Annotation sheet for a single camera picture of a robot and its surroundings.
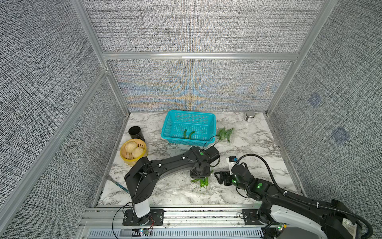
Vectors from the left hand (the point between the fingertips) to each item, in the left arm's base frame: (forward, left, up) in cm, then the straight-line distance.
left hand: (207, 176), depth 79 cm
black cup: (+31, +43, 0) cm, 53 cm away
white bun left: (+23, +46, -3) cm, 51 cm away
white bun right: (+17, +40, -1) cm, 44 cm away
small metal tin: (+46, -38, -3) cm, 59 cm away
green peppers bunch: (+30, -17, -5) cm, 35 cm away
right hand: (+3, -7, 0) cm, 8 cm away
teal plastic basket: (+42, -3, -7) cm, 43 cm away
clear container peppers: (+30, -22, -6) cm, 38 cm away
